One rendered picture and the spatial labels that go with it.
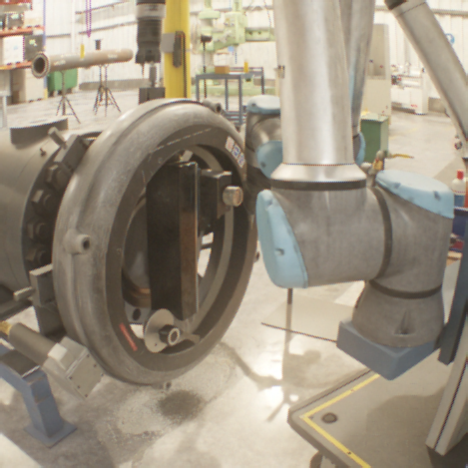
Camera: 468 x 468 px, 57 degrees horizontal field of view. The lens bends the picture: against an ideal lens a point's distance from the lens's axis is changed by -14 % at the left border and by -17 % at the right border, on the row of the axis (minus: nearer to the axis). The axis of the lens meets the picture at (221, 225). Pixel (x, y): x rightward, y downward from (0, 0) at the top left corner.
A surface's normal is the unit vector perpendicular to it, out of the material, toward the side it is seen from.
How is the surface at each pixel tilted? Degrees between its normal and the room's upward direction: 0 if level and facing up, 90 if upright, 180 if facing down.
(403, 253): 96
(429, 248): 90
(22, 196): 55
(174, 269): 87
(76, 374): 90
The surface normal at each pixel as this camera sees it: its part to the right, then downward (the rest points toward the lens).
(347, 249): 0.12, 0.26
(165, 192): -0.54, 0.25
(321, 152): -0.15, 0.18
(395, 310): -0.48, -0.03
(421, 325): 0.13, 0.00
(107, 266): 0.84, 0.17
